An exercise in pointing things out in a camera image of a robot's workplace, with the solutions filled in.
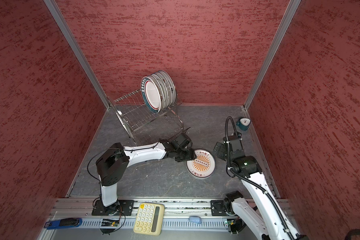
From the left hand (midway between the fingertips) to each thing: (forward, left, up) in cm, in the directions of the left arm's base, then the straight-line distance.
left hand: (192, 160), depth 86 cm
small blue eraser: (-28, -1, -6) cm, 29 cm away
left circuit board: (-30, +41, -7) cm, 52 cm away
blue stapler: (-31, +61, -2) cm, 68 cm away
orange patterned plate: (-2, -6, -2) cm, 7 cm away
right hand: (-1, -15, +12) cm, 19 cm away
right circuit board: (-29, -18, -6) cm, 35 cm away
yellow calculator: (-28, +21, -3) cm, 36 cm away
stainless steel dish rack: (+15, +31, +21) cm, 41 cm away
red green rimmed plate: (+24, +23, +30) cm, 45 cm away
